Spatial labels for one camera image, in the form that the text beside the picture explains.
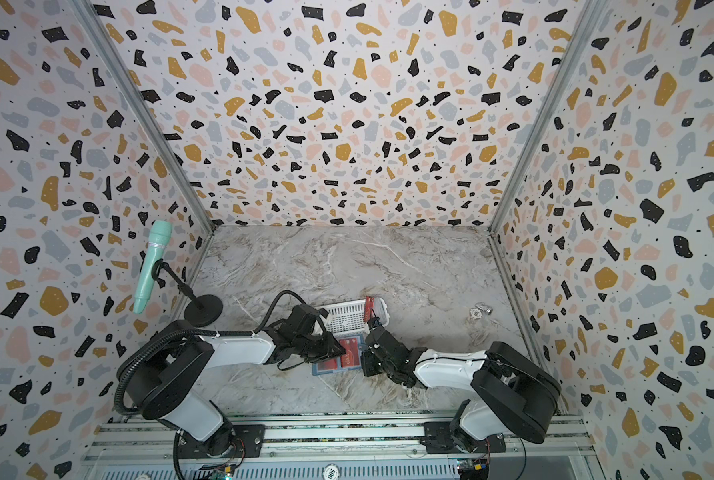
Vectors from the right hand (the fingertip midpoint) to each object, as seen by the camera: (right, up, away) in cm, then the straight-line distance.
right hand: (359, 355), depth 86 cm
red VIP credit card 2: (-3, -1, +2) cm, 3 cm away
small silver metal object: (+39, +11, +12) cm, 42 cm away
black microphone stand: (-50, +11, +9) cm, 52 cm away
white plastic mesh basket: (-4, +9, +10) cm, 13 cm away
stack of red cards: (+2, +13, +8) cm, 15 cm away
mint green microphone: (-48, +34, -13) cm, 61 cm away
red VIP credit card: (-9, -3, -1) cm, 10 cm away
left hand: (-3, +2, -1) cm, 3 cm away
